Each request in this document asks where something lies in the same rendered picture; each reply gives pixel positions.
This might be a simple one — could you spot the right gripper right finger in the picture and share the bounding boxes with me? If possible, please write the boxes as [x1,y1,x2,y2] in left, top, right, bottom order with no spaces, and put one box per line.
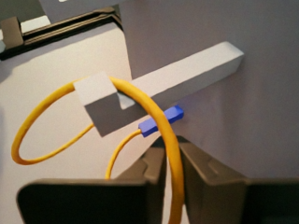
[176,135,299,224]

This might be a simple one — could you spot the yellow cable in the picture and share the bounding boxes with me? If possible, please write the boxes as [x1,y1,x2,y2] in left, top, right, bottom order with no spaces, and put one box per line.
[11,76,185,224]

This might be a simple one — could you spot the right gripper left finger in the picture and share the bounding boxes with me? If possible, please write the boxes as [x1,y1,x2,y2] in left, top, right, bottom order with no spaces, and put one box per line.
[16,136,167,224]

